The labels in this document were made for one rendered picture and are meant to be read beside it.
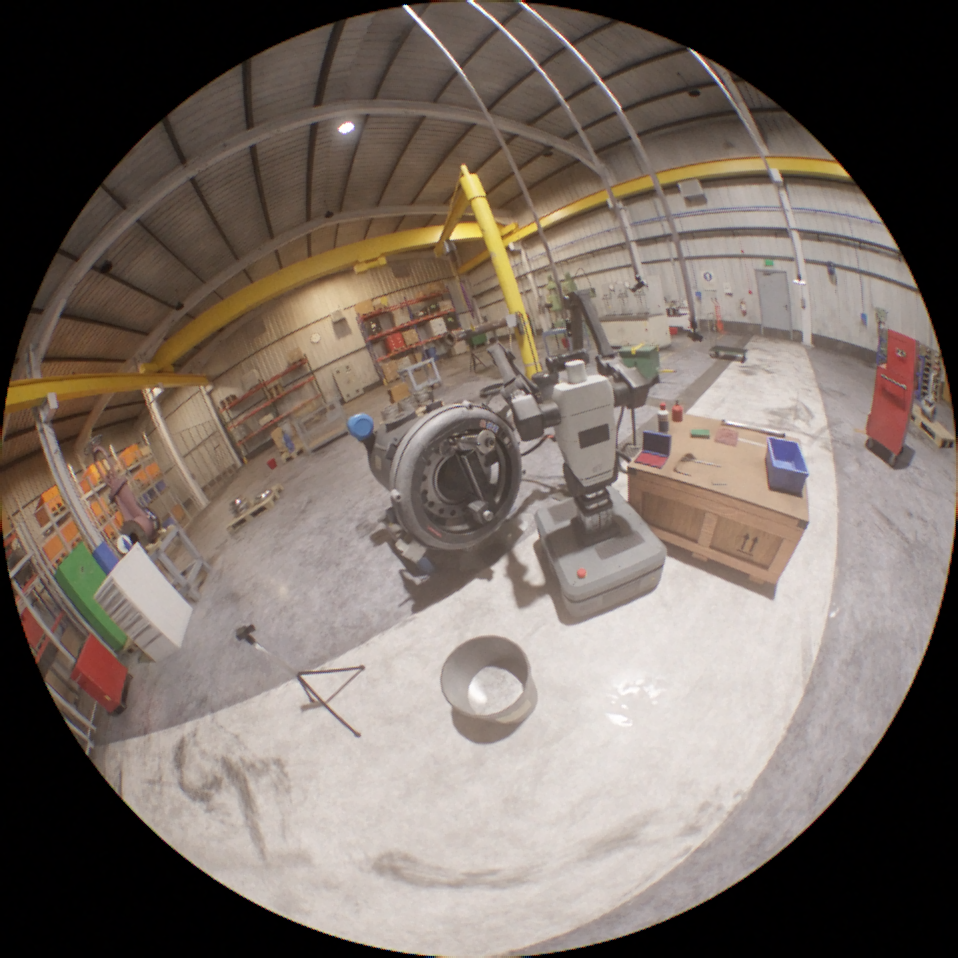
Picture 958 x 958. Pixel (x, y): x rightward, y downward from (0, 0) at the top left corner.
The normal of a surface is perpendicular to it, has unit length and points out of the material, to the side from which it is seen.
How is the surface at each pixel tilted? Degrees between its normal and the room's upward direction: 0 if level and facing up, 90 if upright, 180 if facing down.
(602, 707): 0
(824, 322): 90
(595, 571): 0
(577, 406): 90
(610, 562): 0
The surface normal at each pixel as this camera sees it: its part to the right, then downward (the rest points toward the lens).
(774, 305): -0.81, 0.48
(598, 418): 0.10, 0.48
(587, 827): -0.29, -0.82
